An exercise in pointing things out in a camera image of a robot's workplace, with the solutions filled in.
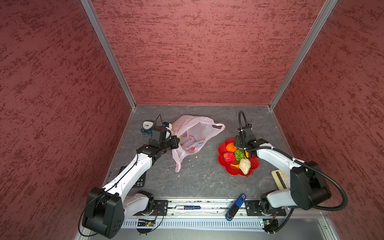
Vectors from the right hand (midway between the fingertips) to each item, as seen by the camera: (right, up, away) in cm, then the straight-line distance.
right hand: (239, 143), depth 91 cm
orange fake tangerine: (-5, -3, 0) cm, 6 cm away
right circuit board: (+9, -36, -21) cm, 43 cm away
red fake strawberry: (-7, -8, -4) cm, 11 cm away
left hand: (-37, +2, -8) cm, 37 cm away
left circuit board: (-52, -36, -19) cm, 66 cm away
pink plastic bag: (-29, +6, +9) cm, 31 cm away
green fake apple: (-1, -6, -4) cm, 7 cm away
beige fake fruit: (+1, -11, -10) cm, 15 cm away
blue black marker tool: (-7, -28, -20) cm, 35 cm away
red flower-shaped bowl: (-7, -15, -4) cm, 16 cm away
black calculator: (-58, -21, -10) cm, 62 cm away
